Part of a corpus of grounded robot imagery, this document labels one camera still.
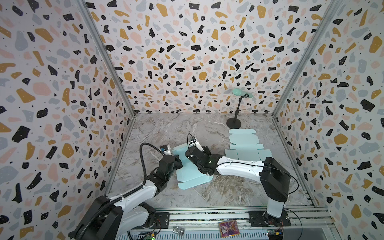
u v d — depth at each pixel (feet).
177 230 2.30
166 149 2.46
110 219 1.32
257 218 2.45
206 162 2.09
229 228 2.30
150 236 2.30
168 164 2.09
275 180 1.53
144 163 1.98
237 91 2.89
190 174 2.70
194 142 2.40
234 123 3.82
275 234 2.35
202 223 2.40
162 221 2.39
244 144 3.40
